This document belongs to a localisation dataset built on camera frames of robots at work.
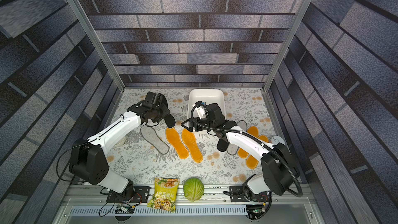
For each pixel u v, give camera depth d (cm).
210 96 109
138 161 85
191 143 90
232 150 88
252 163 83
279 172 43
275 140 87
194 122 59
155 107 70
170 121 85
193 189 69
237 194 74
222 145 90
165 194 70
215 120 64
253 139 50
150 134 94
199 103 74
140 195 74
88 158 44
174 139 93
